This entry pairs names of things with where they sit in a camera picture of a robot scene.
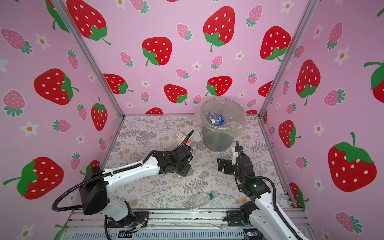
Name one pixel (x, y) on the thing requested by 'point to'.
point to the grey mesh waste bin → (220, 138)
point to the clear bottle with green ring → (199, 199)
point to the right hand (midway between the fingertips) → (224, 159)
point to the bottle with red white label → (181, 136)
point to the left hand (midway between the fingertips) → (187, 168)
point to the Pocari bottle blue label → (218, 120)
